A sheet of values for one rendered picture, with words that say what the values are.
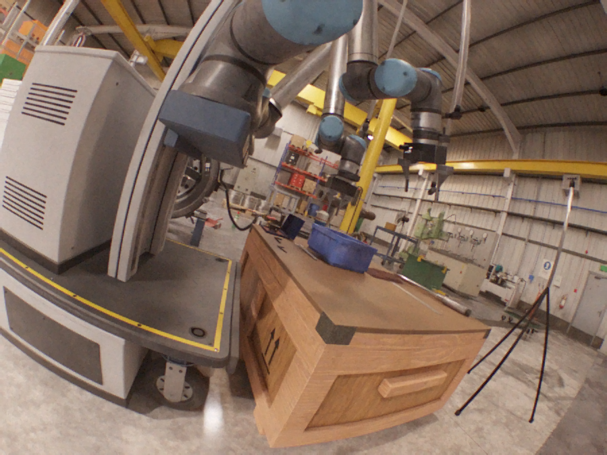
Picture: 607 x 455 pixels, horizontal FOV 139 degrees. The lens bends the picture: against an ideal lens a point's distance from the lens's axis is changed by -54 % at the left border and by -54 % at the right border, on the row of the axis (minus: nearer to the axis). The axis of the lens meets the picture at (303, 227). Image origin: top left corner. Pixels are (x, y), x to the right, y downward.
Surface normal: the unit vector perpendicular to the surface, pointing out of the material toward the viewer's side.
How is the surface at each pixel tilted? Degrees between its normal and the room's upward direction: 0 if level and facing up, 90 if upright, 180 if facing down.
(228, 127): 90
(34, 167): 90
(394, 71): 114
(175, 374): 90
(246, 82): 70
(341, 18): 95
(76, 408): 0
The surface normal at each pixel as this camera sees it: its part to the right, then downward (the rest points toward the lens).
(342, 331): 0.34, 0.21
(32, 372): 0.34, -0.94
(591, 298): -0.91, -0.31
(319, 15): 0.53, 0.36
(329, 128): -0.06, 0.15
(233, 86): 0.59, -0.07
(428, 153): -0.94, 0.11
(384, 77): -0.76, 0.22
